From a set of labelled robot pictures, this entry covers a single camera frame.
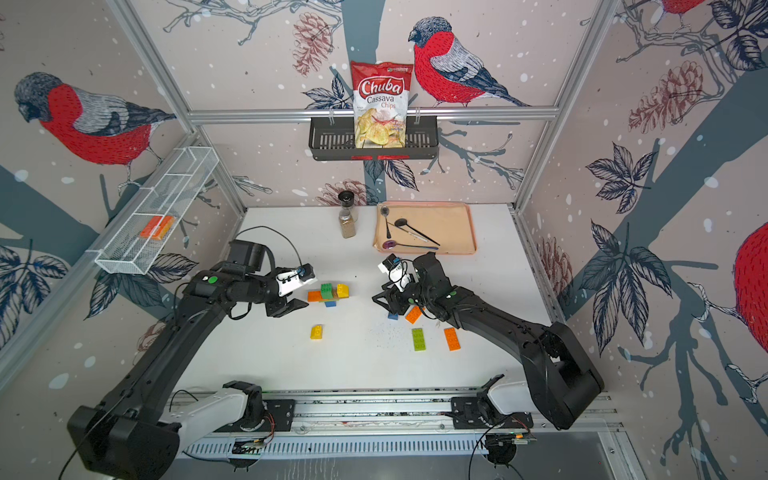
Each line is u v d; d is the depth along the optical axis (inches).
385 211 46.5
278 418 28.8
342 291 34.6
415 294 27.8
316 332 34.2
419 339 33.7
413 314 35.9
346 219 41.6
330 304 36.2
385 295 28.9
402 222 45.3
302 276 25.4
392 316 35.3
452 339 33.6
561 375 16.5
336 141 37.3
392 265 28.1
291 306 25.9
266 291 24.9
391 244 43.1
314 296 35.5
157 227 27.5
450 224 45.5
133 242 28.1
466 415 28.6
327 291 34.4
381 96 33.5
